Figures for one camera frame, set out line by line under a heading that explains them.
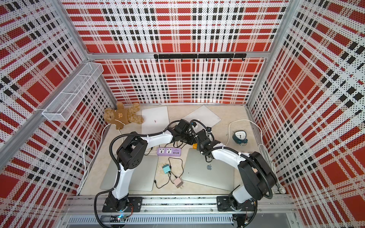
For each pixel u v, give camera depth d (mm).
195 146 886
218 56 884
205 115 1135
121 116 1043
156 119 1082
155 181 816
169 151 907
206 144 690
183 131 807
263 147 987
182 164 884
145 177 808
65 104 714
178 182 798
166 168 848
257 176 436
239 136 960
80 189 788
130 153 542
